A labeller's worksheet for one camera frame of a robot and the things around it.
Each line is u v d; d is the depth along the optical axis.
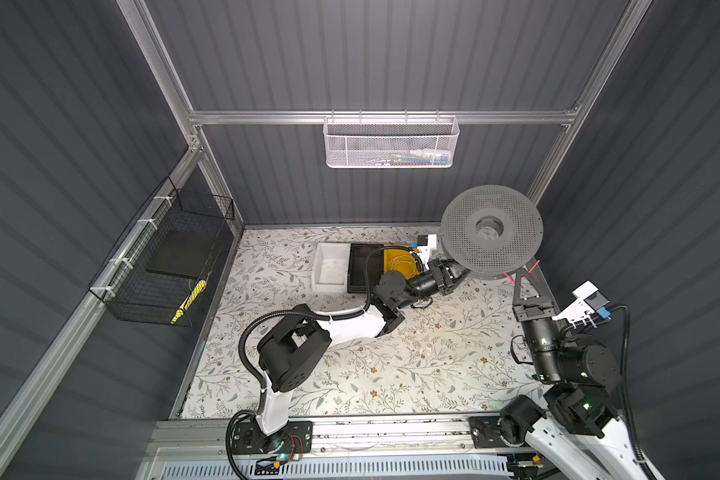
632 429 0.47
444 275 0.64
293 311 0.51
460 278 0.64
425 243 0.68
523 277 0.57
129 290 0.65
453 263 0.61
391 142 1.24
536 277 1.09
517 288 0.57
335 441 0.74
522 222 0.59
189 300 0.68
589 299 0.50
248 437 0.73
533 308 0.51
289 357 0.50
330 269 1.07
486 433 0.74
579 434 0.48
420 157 0.91
